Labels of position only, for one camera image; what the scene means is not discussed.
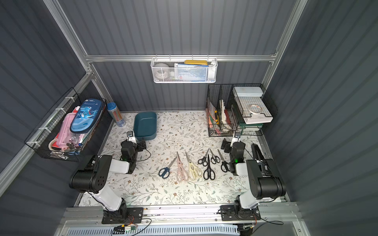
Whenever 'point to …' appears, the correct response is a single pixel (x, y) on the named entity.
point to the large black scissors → (209, 172)
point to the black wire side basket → (41, 140)
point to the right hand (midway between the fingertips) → (236, 139)
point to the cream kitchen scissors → (193, 171)
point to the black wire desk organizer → (224, 113)
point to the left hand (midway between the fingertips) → (136, 138)
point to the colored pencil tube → (116, 114)
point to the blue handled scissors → (165, 172)
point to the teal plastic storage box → (145, 126)
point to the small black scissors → (204, 161)
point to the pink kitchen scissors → (181, 174)
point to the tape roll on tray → (255, 109)
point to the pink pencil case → (66, 137)
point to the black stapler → (258, 154)
